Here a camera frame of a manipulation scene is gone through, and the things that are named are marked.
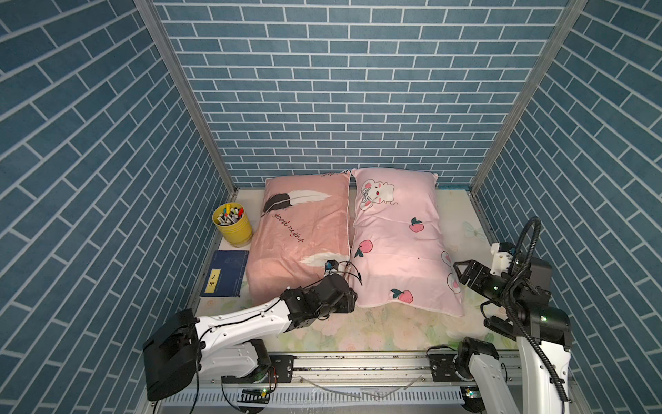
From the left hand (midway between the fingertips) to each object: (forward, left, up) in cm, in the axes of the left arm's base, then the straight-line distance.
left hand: (358, 301), depth 78 cm
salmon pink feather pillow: (+32, +20, -2) cm, 38 cm away
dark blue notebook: (+13, +48, -10) cm, 51 cm away
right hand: (+4, -30, +14) cm, 33 cm away
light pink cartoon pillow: (+19, -14, +3) cm, 24 cm away
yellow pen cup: (+29, +46, +3) cm, 54 cm away
